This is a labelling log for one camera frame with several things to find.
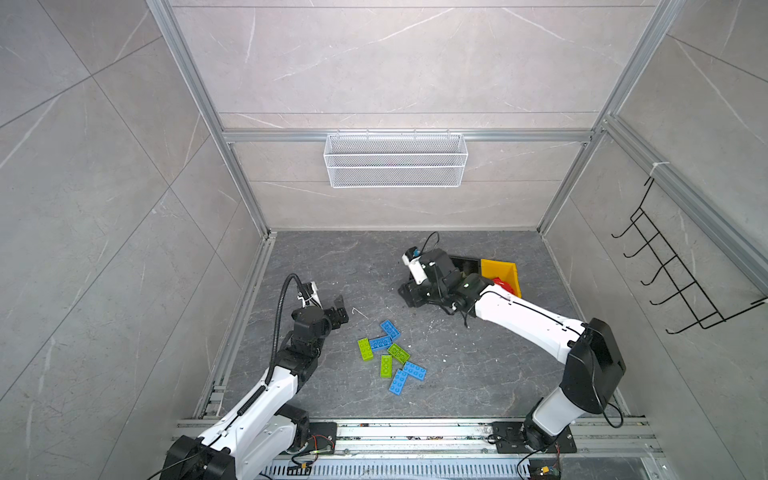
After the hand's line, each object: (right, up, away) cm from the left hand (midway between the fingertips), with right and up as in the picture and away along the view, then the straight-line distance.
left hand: (326, 294), depth 83 cm
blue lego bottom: (+21, -24, -2) cm, 32 cm away
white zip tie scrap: (+6, -7, +13) cm, 16 cm away
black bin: (+48, +7, +26) cm, 56 cm away
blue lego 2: (+25, -22, 0) cm, 33 cm away
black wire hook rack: (+82, 0, -25) cm, 85 cm away
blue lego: (+18, -12, +9) cm, 24 cm away
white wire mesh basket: (+20, +44, +17) cm, 51 cm away
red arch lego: (+57, +1, +13) cm, 58 cm away
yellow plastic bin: (+59, +6, +19) cm, 63 cm away
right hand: (+23, +3, +1) cm, 24 cm away
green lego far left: (+11, -17, +4) cm, 21 cm away
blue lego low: (+16, -15, +5) cm, 22 cm away
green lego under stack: (+21, -18, +5) cm, 28 cm away
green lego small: (+17, -21, +2) cm, 27 cm away
